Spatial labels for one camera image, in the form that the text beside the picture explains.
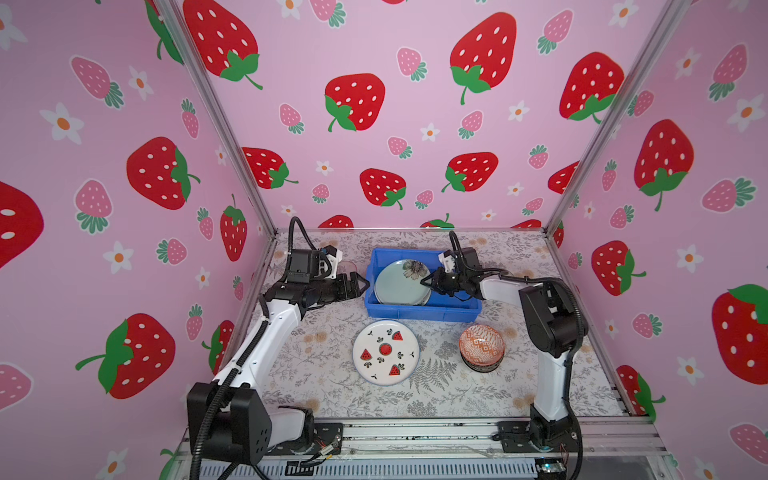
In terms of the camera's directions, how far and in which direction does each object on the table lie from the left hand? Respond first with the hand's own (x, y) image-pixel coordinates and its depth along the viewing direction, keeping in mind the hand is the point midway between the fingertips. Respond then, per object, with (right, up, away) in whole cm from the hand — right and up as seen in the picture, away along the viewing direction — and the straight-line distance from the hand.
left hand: (358, 284), depth 81 cm
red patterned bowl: (+35, -18, +1) cm, 39 cm away
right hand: (+18, 0, +17) cm, 25 cm away
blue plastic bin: (+25, -9, +17) cm, 31 cm away
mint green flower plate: (+11, -1, +21) cm, 24 cm away
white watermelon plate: (+8, -21, +7) cm, 24 cm away
